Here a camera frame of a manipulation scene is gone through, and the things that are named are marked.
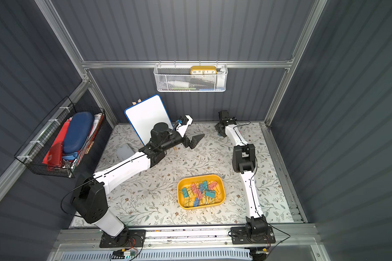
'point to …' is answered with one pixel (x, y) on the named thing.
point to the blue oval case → (78, 130)
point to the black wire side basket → (34, 152)
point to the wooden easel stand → (138, 101)
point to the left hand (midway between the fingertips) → (200, 129)
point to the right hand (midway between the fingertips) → (223, 127)
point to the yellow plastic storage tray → (185, 181)
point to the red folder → (54, 156)
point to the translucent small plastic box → (124, 151)
